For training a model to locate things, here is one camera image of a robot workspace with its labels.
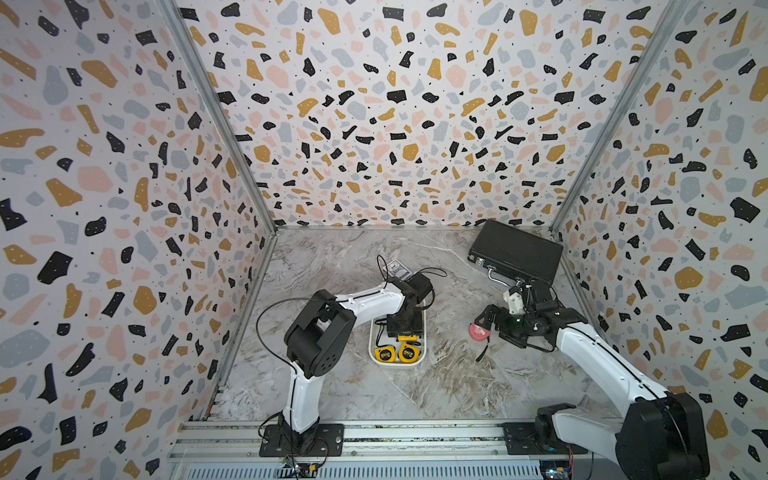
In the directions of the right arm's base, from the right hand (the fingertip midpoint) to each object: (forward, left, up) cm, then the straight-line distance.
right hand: (487, 325), depth 84 cm
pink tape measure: (+2, +1, -8) cm, 8 cm away
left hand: (+1, +20, -7) cm, 21 cm away
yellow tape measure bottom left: (-6, +29, -6) cm, 30 cm away
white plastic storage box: (0, +31, -8) cm, 32 cm away
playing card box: (+25, +27, -7) cm, 37 cm away
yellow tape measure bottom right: (-6, +22, -6) cm, 24 cm away
